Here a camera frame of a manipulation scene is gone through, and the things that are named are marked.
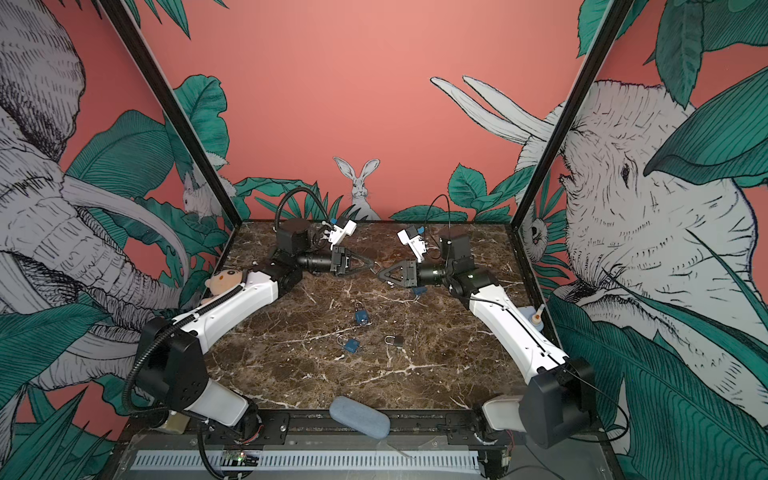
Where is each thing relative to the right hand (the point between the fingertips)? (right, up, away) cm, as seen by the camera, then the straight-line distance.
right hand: (380, 277), depth 68 cm
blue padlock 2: (-7, -15, +25) cm, 30 cm away
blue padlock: (+12, -8, +32) cm, 35 cm away
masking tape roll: (-49, -35, +2) cm, 60 cm away
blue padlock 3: (-9, -23, +20) cm, 31 cm away
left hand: (-2, +3, +1) cm, 3 cm away
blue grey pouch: (-5, -36, +6) cm, 37 cm away
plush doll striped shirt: (-51, -4, +24) cm, 57 cm away
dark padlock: (+4, -22, +21) cm, 31 cm away
